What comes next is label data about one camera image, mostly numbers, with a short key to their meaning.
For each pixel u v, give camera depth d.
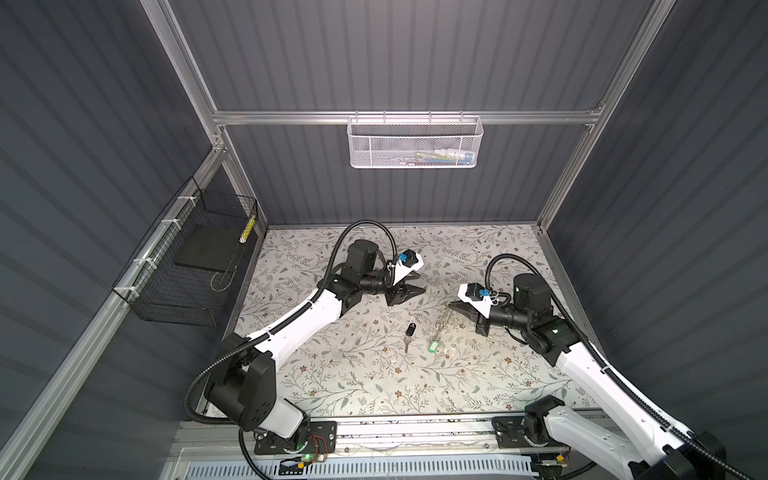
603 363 0.49
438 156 0.93
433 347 0.87
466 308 0.67
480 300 0.61
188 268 0.73
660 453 0.39
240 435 0.68
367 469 0.77
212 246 0.74
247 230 0.81
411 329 0.93
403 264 0.65
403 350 0.89
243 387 0.43
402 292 0.69
